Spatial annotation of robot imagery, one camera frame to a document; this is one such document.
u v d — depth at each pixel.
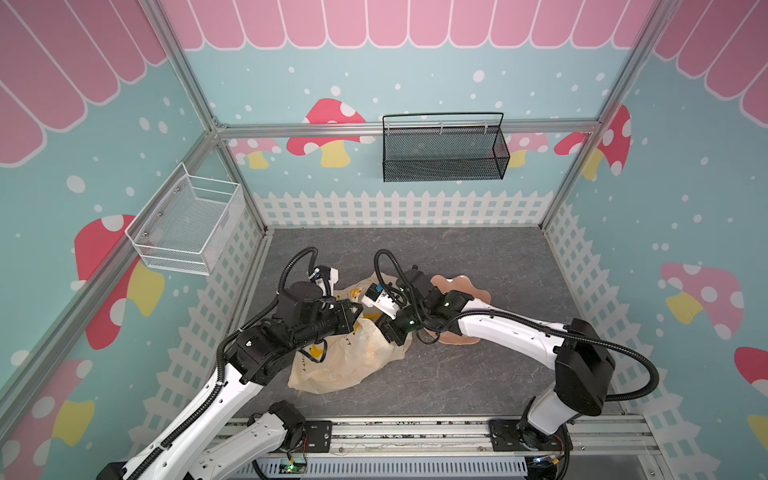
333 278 0.61
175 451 0.39
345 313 0.57
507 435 0.74
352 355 0.68
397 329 0.67
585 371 0.44
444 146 0.94
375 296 0.68
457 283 0.99
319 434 0.75
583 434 0.76
